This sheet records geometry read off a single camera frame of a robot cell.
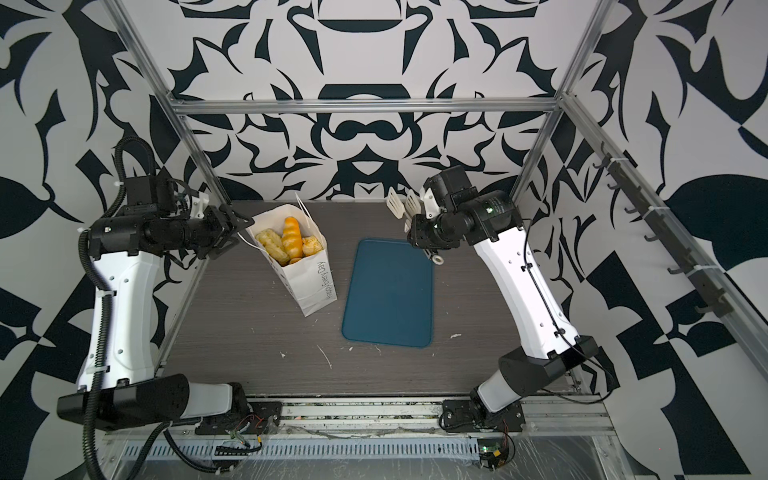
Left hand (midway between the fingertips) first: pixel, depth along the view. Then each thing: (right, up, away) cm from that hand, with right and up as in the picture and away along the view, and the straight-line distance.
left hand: (244, 224), depth 67 cm
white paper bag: (+12, -14, +10) cm, 21 cm away
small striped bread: (0, -5, +16) cm, 17 cm away
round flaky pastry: (+11, -5, +17) cm, 21 cm away
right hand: (+38, -2, 0) cm, 38 cm away
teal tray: (+32, -21, +27) cm, 47 cm away
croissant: (+6, -4, +16) cm, 17 cm away
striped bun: (+10, -8, +4) cm, 14 cm away
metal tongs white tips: (+35, +4, +4) cm, 35 cm away
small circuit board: (+57, -53, +3) cm, 78 cm away
